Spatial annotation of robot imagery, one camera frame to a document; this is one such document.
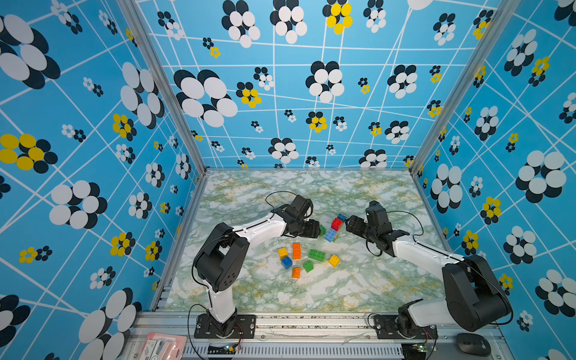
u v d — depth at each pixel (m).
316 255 0.89
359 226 0.82
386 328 0.72
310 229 0.80
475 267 0.45
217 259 0.49
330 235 0.86
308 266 0.87
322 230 0.93
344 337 0.73
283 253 0.87
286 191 0.83
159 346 0.69
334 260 0.87
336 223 0.86
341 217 0.88
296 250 0.91
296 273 0.84
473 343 0.68
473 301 0.42
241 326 0.73
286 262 0.86
